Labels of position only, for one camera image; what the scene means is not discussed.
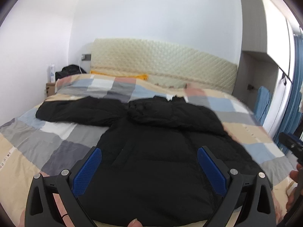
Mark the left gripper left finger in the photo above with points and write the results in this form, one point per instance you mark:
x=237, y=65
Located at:
x=41, y=207

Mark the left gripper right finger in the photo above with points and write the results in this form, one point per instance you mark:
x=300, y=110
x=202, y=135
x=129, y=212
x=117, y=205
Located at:
x=258, y=207

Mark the black puffer jacket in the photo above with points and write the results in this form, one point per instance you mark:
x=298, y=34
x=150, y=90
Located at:
x=149, y=168

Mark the person's right hand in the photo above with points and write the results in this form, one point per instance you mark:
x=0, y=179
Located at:
x=294, y=176

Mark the person's left hand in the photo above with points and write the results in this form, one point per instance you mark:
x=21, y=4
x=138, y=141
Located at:
x=135, y=223

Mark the patchwork plaid duvet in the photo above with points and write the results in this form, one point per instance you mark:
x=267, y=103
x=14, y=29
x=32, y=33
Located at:
x=30, y=146

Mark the grey white wardrobe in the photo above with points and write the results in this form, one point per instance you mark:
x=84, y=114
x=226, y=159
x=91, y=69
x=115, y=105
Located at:
x=266, y=59

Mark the wooden nightstand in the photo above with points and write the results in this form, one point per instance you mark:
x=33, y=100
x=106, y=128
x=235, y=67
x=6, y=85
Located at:
x=50, y=89

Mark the white spray bottle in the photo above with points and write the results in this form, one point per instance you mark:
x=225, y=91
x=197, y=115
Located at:
x=52, y=73

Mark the black bag on nightstand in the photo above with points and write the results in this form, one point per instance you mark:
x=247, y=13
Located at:
x=68, y=71

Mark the cream quilted headboard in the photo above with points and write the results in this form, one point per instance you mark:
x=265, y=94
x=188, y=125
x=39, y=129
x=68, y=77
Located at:
x=167, y=64

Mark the yellow cloth at headboard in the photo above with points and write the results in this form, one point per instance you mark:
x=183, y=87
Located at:
x=123, y=75

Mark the black wall hook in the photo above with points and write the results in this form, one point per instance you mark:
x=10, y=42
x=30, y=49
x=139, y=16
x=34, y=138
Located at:
x=251, y=88

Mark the grey wall socket panel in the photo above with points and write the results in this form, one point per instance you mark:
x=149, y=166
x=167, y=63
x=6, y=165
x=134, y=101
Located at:
x=86, y=57

